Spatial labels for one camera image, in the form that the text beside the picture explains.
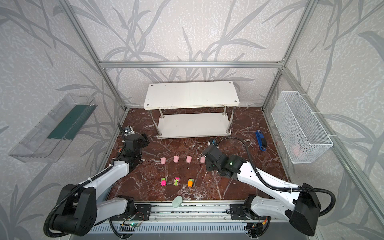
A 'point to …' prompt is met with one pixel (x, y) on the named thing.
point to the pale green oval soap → (177, 201)
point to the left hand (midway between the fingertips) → (141, 131)
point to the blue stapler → (261, 140)
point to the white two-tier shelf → (186, 109)
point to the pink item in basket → (298, 151)
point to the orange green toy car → (190, 182)
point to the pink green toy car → (163, 182)
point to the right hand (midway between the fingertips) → (209, 156)
